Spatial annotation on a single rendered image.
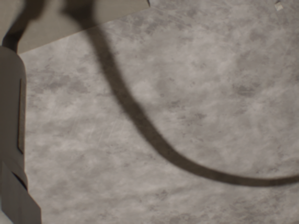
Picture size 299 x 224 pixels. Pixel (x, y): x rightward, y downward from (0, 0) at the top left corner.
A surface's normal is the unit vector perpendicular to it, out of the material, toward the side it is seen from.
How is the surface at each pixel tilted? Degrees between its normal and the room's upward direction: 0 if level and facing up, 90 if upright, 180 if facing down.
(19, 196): 90
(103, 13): 0
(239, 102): 0
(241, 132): 0
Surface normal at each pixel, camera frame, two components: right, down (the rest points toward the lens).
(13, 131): 0.81, -0.47
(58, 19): 0.11, 0.71
